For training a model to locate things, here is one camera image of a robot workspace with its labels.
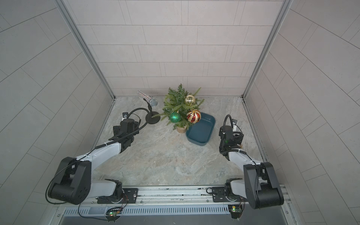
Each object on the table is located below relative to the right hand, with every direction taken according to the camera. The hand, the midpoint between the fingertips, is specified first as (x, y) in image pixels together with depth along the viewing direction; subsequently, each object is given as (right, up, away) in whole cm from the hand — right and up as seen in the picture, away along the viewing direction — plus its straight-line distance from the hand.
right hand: (231, 128), depth 90 cm
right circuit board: (-5, -37, -22) cm, 44 cm away
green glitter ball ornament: (-35, +9, -24) cm, 43 cm away
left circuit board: (-63, -35, -27) cm, 77 cm away
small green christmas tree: (-34, +16, -18) cm, 42 cm away
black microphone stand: (-57, +6, +12) cm, 59 cm away
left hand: (-66, +3, 0) cm, 66 cm away
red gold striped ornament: (-26, +9, -24) cm, 36 cm away
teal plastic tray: (-21, -3, -2) cm, 22 cm away
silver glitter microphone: (-50, +17, -8) cm, 53 cm away
